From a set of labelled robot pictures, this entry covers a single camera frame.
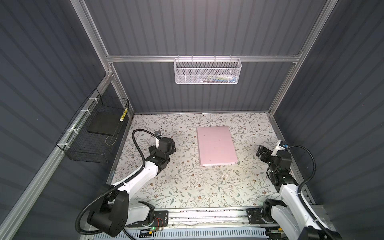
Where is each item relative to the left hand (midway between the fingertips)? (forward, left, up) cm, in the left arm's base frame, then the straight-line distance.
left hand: (163, 144), depth 87 cm
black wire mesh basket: (-2, +32, +15) cm, 36 cm away
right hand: (-8, -61, +2) cm, 61 cm away
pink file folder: (+4, -33, -11) cm, 35 cm away
